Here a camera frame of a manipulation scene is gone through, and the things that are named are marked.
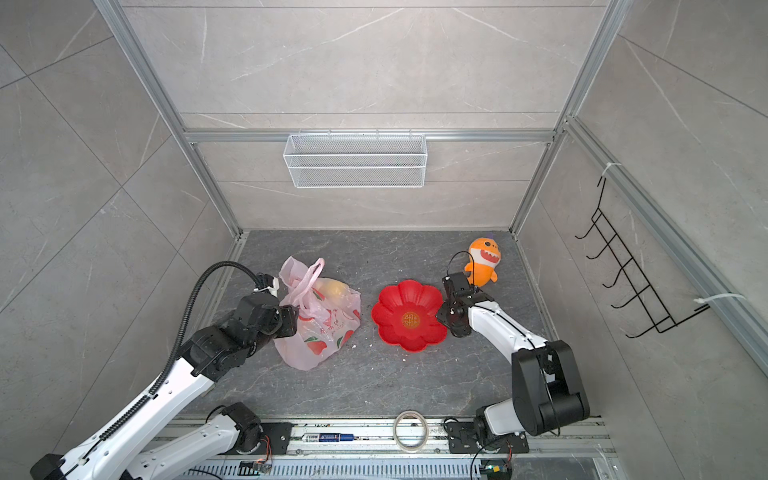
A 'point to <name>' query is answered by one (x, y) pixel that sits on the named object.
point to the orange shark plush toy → (486, 255)
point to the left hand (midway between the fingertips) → (292, 305)
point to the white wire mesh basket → (356, 161)
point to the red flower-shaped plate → (407, 315)
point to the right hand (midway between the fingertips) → (445, 316)
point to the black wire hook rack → (655, 314)
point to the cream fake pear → (333, 289)
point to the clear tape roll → (426, 434)
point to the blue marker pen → (329, 437)
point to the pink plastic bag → (328, 313)
